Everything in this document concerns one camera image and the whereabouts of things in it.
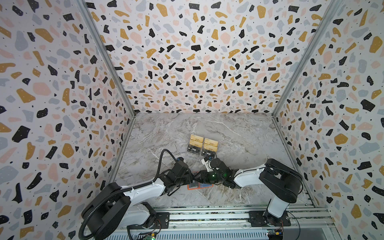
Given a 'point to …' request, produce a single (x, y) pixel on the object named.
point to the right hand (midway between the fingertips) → (194, 178)
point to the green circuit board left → (152, 237)
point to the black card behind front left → (194, 149)
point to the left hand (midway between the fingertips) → (195, 175)
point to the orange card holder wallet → (197, 185)
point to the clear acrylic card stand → (201, 147)
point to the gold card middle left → (196, 143)
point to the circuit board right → (275, 234)
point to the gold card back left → (196, 138)
